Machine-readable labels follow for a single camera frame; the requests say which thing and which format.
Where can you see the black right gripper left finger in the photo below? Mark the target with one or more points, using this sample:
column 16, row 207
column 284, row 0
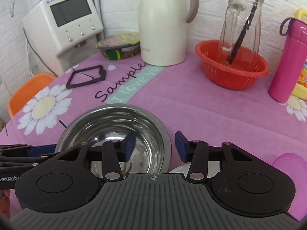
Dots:
column 113, row 152

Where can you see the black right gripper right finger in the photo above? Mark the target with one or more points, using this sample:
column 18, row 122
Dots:
column 196, row 153

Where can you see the stainless steel bowl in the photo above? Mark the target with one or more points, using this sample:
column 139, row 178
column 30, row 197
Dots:
column 152, row 153

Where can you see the purple plastic bowl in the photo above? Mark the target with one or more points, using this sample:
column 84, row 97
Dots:
column 295, row 167

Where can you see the left hand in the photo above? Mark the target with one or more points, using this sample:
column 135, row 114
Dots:
column 5, row 203

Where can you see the purple floral tablecloth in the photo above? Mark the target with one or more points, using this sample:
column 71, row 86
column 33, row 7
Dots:
column 181, row 96

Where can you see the orange chair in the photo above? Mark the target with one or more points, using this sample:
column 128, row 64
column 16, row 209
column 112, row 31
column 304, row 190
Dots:
column 29, row 89

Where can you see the red plastic colander basket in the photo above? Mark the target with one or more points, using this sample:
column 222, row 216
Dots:
column 238, row 76

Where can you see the instant noodle bowl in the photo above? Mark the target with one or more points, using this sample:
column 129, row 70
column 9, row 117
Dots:
column 120, row 46

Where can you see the yellow detergent bottle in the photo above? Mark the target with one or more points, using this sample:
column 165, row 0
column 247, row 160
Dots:
column 300, row 89

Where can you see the white water dispenser machine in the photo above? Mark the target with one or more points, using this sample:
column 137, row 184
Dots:
column 62, row 33

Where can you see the black stirring stick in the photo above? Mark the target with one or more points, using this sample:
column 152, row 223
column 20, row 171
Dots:
column 243, row 33

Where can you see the pink thermos bottle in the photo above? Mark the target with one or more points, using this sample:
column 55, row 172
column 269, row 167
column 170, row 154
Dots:
column 292, row 59

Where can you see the cream thermos jug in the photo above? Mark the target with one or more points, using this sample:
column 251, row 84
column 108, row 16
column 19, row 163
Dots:
column 163, row 30

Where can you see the glass pitcher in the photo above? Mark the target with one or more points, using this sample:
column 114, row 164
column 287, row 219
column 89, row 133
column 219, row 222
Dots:
column 237, row 12

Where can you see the black triangular frame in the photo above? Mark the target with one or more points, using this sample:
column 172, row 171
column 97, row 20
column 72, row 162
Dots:
column 86, row 76

